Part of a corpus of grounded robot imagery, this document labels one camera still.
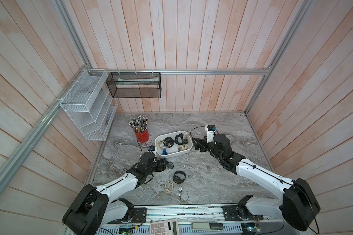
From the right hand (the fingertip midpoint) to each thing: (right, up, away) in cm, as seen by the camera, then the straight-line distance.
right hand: (197, 137), depth 83 cm
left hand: (-21, -16, +5) cm, 27 cm away
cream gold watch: (-8, -7, +10) cm, 15 cm away
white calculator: (-16, -42, -14) cm, 47 cm away
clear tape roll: (+27, -2, +20) cm, 34 cm away
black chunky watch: (-17, -4, +13) cm, 22 cm away
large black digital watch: (-11, -24, +3) cm, 26 cm away
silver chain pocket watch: (-10, -29, -1) cm, 31 cm away
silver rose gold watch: (-5, 0, +17) cm, 18 cm away
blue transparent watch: (-20, -11, +13) cm, 26 cm away
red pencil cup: (-35, -2, +15) cm, 38 cm away
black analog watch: (-16, -18, +8) cm, 26 cm away
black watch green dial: (-6, -4, +16) cm, 18 cm away
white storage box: (-14, -10, +16) cm, 23 cm away
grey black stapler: (+2, -42, -14) cm, 44 cm away
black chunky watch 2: (-10, -3, +19) cm, 21 cm away
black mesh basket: (-42, +36, +20) cm, 59 cm away
